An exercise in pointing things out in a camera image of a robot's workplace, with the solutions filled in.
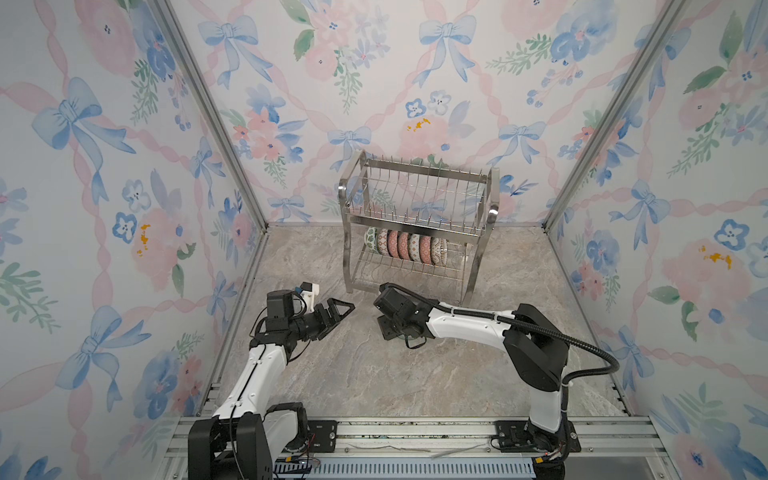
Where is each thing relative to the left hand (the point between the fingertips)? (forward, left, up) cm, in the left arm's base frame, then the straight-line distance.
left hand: (346, 312), depth 81 cm
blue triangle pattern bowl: (+27, -9, -3) cm, 29 cm away
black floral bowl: (+24, -24, -2) cm, 34 cm away
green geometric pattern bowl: (+25, -20, -1) cm, 32 cm away
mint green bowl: (-6, -15, -2) cm, 17 cm away
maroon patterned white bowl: (+24, -28, -2) cm, 37 cm away
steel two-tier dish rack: (+12, -16, +22) cm, 30 cm away
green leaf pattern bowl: (+28, -5, -2) cm, 29 cm away
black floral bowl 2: (+28, -12, -2) cm, 30 cm away
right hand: (+2, -11, -10) cm, 15 cm away
